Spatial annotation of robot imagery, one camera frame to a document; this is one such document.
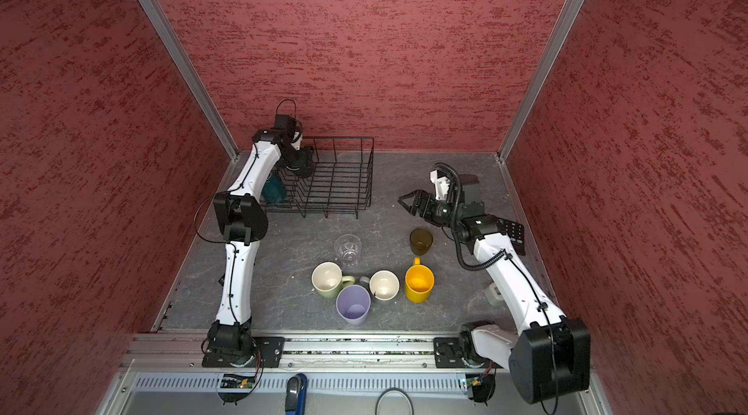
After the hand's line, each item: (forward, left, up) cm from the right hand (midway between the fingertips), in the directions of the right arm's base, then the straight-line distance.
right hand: (406, 209), depth 78 cm
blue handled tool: (-40, +27, -15) cm, 50 cm away
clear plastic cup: (-3, +18, -18) cm, 26 cm away
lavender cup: (-19, +16, -20) cm, 31 cm away
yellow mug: (-13, -4, -20) cm, 24 cm away
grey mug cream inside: (-14, +7, -18) cm, 24 cm away
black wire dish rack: (+29, +23, -21) cm, 43 cm away
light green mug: (-12, +23, -17) cm, 32 cm away
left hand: (+27, +36, -10) cm, 46 cm away
